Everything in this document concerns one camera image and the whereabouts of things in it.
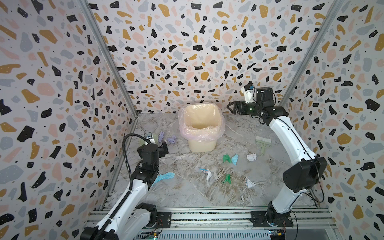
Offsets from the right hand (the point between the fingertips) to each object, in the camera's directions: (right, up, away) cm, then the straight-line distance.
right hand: (232, 102), depth 78 cm
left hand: (-41, -20, +1) cm, 46 cm away
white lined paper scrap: (+16, -32, +18) cm, 40 cm away
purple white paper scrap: (-45, -19, +28) cm, 56 cm away
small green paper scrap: (-1, -43, +8) cm, 43 cm away
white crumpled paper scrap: (+11, -45, +8) cm, 47 cm away
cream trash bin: (-12, -26, +21) cm, 36 cm away
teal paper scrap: (-40, -42, +8) cm, 58 cm away
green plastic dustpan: (-50, -21, +30) cm, 62 cm away
